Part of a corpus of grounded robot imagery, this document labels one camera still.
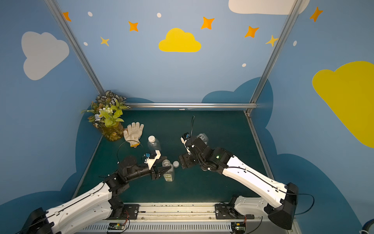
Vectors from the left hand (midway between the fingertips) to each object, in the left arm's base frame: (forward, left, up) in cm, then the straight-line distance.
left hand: (168, 159), depth 73 cm
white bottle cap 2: (+5, -2, -18) cm, 19 cm away
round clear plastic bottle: (+14, +12, -9) cm, 20 cm away
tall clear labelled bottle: (-5, 0, -8) cm, 10 cm away
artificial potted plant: (+29, +41, +4) cm, 50 cm away
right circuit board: (-26, -37, -21) cm, 50 cm away
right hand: (+3, -10, +3) cm, 10 cm away
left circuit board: (-27, +25, -20) cm, 42 cm away
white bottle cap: (+14, +12, -3) cm, 19 cm away
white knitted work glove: (+28, +30, -18) cm, 45 cm away
